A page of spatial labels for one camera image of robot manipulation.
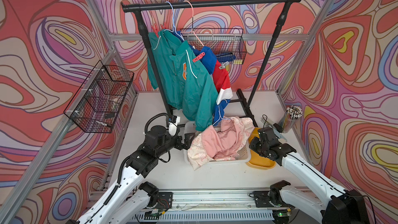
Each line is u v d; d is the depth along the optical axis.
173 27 0.89
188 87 0.69
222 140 0.78
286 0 0.57
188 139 0.62
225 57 0.91
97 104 0.79
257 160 0.82
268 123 0.98
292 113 0.86
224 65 0.59
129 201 0.57
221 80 0.64
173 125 0.59
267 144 0.63
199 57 0.56
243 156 0.83
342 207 0.39
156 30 0.66
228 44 0.97
